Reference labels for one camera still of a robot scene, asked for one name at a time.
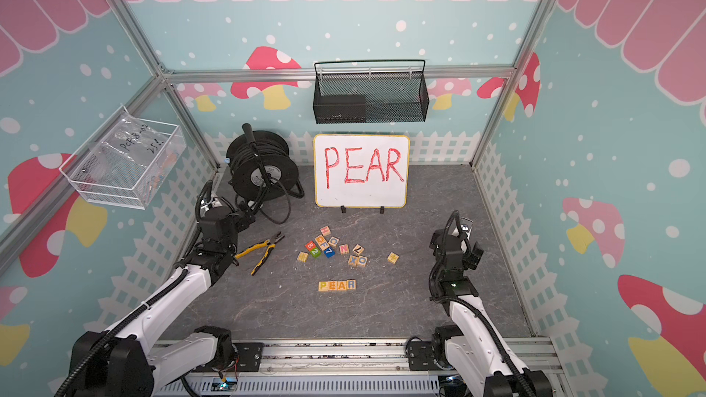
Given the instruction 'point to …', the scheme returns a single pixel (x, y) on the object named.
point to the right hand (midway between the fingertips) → (458, 235)
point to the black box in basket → (341, 108)
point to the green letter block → (315, 252)
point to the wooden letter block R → (351, 284)
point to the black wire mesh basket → (370, 91)
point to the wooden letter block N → (344, 249)
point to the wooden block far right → (392, 257)
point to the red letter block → (310, 245)
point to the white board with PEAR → (369, 171)
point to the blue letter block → (329, 252)
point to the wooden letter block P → (323, 286)
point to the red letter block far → (325, 231)
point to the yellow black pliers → (270, 245)
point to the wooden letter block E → (333, 285)
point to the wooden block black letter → (358, 249)
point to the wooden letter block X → (353, 261)
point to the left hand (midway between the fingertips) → (233, 212)
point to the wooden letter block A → (341, 285)
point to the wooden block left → (302, 256)
